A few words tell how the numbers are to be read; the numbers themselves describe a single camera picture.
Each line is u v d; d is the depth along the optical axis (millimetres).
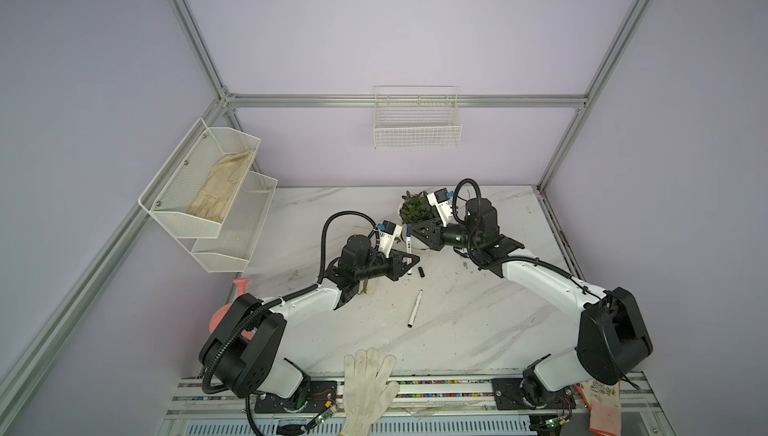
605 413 705
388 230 738
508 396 737
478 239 651
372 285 924
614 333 432
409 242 781
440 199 705
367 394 743
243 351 428
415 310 879
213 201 761
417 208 901
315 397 729
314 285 571
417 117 956
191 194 777
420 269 976
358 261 662
